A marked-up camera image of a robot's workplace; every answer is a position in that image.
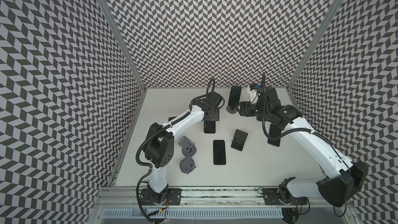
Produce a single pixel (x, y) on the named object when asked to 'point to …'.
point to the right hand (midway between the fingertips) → (242, 110)
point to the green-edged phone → (235, 95)
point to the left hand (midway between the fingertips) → (211, 116)
